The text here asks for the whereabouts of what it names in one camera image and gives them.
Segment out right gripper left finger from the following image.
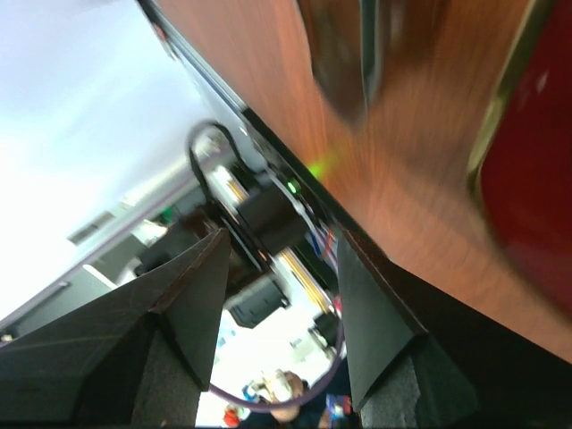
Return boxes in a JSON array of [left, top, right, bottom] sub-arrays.
[[1, 230, 231, 425]]

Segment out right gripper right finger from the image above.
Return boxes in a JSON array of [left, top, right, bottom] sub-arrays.
[[337, 238, 480, 427]]

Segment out dark red tray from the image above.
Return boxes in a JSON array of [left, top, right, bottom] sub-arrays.
[[467, 1, 571, 315]]

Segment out metal tongs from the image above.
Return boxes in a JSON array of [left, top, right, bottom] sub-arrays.
[[296, 1, 391, 127]]

